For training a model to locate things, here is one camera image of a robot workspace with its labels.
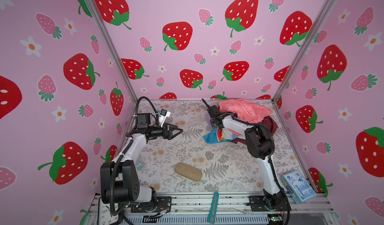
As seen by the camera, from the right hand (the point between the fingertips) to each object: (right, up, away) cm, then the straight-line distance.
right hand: (218, 120), depth 105 cm
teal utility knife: (-8, -44, -34) cm, 56 cm away
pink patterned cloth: (+16, +7, -9) cm, 20 cm away
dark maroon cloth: (+37, 0, 0) cm, 37 cm away
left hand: (-25, -4, -25) cm, 36 cm away
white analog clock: (-58, -44, -36) cm, 81 cm away
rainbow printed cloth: (+2, -9, -7) cm, 12 cm away
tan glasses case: (-20, -28, -23) cm, 41 cm away
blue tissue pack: (+37, -33, -31) cm, 58 cm away
